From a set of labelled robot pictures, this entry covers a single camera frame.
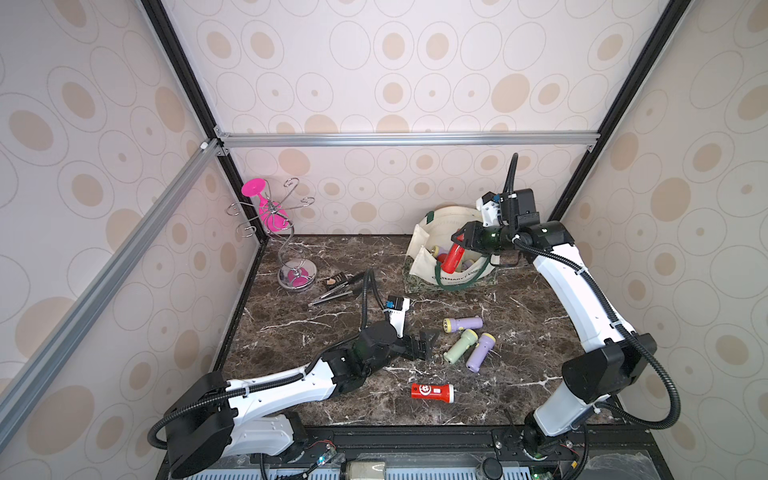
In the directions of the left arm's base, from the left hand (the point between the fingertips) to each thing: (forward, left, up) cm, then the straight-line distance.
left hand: (435, 332), depth 72 cm
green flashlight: (+3, -8, -17) cm, 19 cm away
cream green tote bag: (+32, -1, -2) cm, 32 cm away
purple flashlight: (+4, -17, -16) cm, 24 cm away
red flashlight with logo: (-10, -3, -15) cm, 18 cm away
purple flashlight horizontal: (+11, -8, -16) cm, 21 cm away
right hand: (+22, -10, +11) cm, 27 cm away
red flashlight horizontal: (+17, -5, +8) cm, 19 cm away
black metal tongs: (+28, +30, -20) cm, 46 cm away
